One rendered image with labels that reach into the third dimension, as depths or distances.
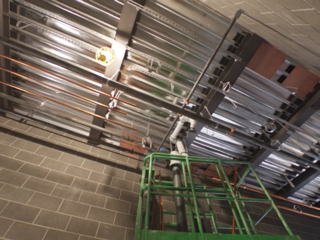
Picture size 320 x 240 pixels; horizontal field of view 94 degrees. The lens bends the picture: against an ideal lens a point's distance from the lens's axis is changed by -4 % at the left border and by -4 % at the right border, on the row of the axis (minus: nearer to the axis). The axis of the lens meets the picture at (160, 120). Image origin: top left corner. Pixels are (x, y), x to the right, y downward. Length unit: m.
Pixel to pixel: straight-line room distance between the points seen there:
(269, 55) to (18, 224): 4.37
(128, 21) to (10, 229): 3.03
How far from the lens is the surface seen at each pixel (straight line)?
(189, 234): 1.70
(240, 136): 2.73
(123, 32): 2.61
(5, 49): 3.79
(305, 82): 3.97
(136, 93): 2.09
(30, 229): 2.80
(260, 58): 3.27
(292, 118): 4.23
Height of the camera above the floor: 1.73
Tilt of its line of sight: 58 degrees up
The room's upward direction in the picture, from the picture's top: straight up
